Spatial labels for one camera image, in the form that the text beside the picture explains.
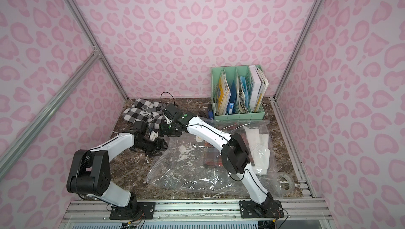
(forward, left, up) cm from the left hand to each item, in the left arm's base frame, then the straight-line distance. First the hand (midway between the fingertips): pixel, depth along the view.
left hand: (166, 148), depth 89 cm
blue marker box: (+25, -26, -2) cm, 36 cm away
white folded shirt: (+3, -53, -2) cm, 54 cm away
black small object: (+30, -19, -7) cm, 36 cm away
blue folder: (+24, -38, +11) cm, 46 cm away
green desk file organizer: (+26, -41, +18) cm, 52 cm away
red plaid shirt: (-4, -26, -3) cm, 27 cm away
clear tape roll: (-16, -65, -2) cm, 67 cm away
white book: (+31, -54, +20) cm, 65 cm away
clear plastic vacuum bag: (-6, -13, -5) cm, 16 cm away
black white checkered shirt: (+30, +22, -3) cm, 37 cm away
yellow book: (+26, -33, +16) cm, 45 cm away
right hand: (+2, +1, +10) cm, 10 cm away
